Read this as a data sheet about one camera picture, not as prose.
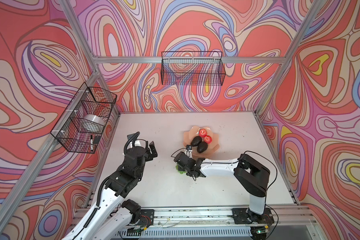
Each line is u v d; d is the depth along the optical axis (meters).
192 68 0.96
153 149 0.65
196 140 0.98
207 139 0.98
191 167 0.66
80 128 0.72
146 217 0.73
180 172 0.86
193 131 1.05
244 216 0.73
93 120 0.73
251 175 0.50
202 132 0.99
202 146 0.96
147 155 0.55
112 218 0.57
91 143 0.72
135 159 0.50
